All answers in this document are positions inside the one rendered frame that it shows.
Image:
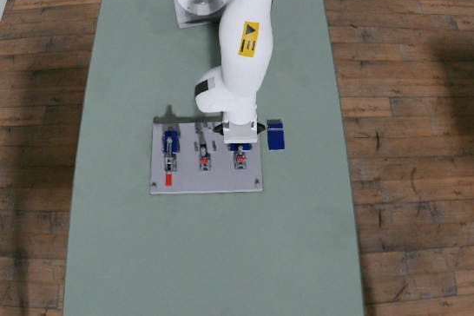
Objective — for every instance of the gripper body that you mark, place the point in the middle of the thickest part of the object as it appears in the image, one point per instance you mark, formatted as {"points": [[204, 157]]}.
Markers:
{"points": [[225, 122]]}

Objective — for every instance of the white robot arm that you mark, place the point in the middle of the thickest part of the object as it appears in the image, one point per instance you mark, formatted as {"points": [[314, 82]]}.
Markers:
{"points": [[246, 40]]}

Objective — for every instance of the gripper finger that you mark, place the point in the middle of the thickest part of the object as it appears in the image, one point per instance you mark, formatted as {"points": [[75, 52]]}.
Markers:
{"points": [[219, 129], [260, 128]]}

